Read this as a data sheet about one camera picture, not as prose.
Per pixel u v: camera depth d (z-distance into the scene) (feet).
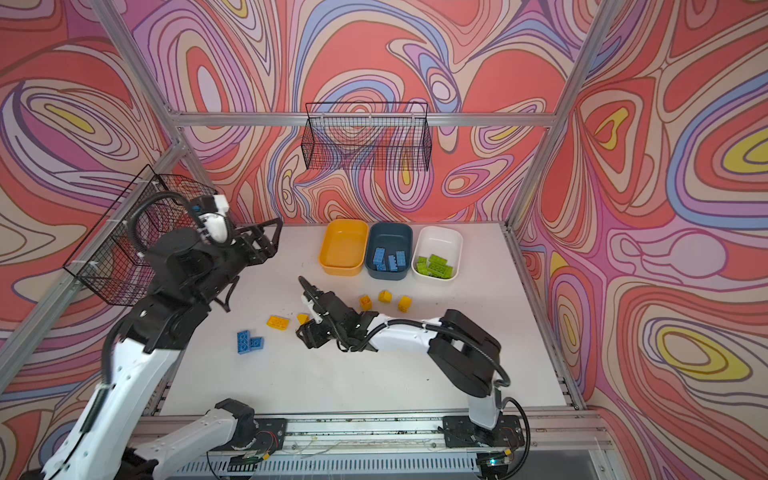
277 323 3.01
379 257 3.43
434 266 3.33
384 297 3.21
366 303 3.07
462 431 2.44
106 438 1.18
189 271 1.41
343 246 3.72
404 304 3.16
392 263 3.42
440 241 3.66
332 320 2.09
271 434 2.37
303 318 3.06
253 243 1.73
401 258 3.54
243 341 2.82
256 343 2.85
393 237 3.82
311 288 2.36
